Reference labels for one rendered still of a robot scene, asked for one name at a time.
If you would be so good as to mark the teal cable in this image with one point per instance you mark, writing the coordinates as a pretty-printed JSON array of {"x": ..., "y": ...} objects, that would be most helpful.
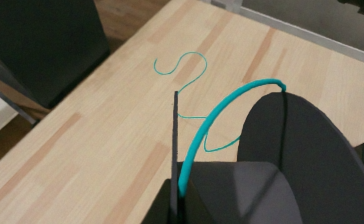
[{"x": 203, "y": 130}]

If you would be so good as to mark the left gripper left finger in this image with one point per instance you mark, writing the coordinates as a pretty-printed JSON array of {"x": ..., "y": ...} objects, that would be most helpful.
[{"x": 159, "y": 210}]

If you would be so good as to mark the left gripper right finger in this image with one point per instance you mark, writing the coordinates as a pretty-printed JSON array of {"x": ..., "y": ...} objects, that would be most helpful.
[{"x": 194, "y": 210}]

